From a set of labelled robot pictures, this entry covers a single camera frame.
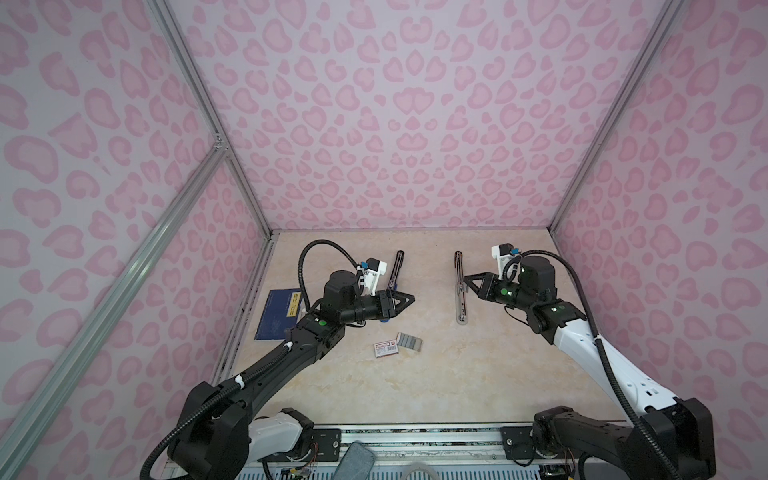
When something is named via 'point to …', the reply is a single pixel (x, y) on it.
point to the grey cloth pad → (356, 464)
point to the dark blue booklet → (280, 314)
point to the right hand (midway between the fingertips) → (469, 278)
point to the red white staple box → (388, 348)
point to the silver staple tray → (409, 341)
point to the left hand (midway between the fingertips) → (412, 298)
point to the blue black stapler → (392, 286)
